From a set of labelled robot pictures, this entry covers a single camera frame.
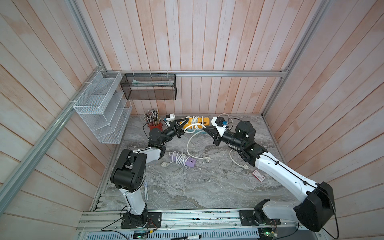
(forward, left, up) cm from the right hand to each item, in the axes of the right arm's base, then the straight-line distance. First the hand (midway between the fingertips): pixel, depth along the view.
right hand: (203, 127), depth 71 cm
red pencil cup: (+19, +29, -22) cm, 41 cm away
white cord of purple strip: (-6, +22, -29) cm, 37 cm away
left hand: (+6, +7, -3) cm, 9 cm away
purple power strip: (-5, +11, -25) cm, 28 cm away
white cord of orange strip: (0, +6, -4) cm, 8 cm away
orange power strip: (+3, +4, -1) cm, 5 cm away
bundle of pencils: (+20, +32, -14) cm, 40 cm away
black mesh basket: (+41, +36, -5) cm, 55 cm away
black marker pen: (-41, +2, -30) cm, 51 cm away
